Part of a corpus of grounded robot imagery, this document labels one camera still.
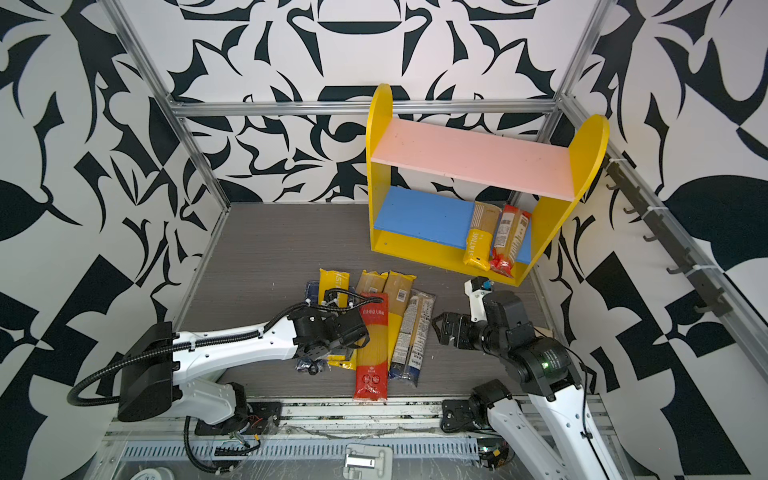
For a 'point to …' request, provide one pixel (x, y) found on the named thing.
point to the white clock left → (153, 474)
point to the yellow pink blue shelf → (424, 180)
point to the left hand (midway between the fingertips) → (341, 333)
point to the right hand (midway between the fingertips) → (450, 321)
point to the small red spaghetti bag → (511, 228)
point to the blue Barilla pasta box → (311, 293)
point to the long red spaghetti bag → (371, 375)
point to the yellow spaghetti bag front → (483, 223)
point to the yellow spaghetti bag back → (398, 285)
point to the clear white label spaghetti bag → (413, 337)
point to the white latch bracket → (368, 462)
